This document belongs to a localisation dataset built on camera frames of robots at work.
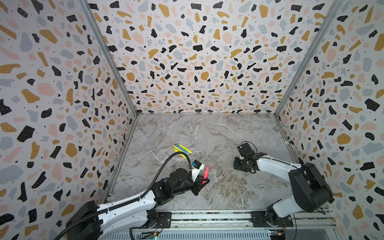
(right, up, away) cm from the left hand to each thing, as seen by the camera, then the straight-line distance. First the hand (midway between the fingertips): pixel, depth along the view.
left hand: (209, 179), depth 72 cm
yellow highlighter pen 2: (-17, +7, +26) cm, 32 cm away
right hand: (+15, +3, +20) cm, 26 cm away
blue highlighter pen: (-17, +11, +28) cm, 34 cm away
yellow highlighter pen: (-15, +11, +28) cm, 33 cm away
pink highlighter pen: (-2, +2, 0) cm, 3 cm away
